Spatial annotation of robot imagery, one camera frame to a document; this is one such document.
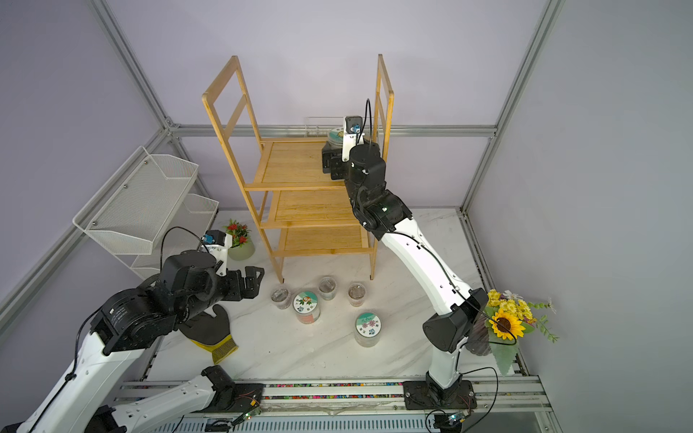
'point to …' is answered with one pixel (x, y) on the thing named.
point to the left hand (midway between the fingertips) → (243, 277)
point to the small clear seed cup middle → (328, 288)
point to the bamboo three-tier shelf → (300, 210)
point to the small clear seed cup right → (356, 294)
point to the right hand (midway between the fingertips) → (344, 147)
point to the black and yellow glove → (211, 334)
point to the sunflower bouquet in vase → (504, 318)
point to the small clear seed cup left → (281, 298)
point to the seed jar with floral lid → (368, 327)
